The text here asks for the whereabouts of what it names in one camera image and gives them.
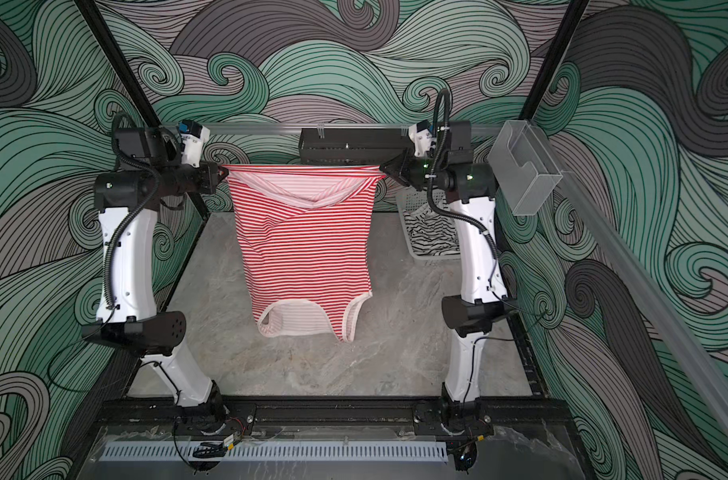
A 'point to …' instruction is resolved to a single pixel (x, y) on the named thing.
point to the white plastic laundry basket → (409, 199)
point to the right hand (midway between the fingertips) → (384, 165)
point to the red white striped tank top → (306, 231)
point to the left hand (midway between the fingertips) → (223, 166)
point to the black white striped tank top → (432, 233)
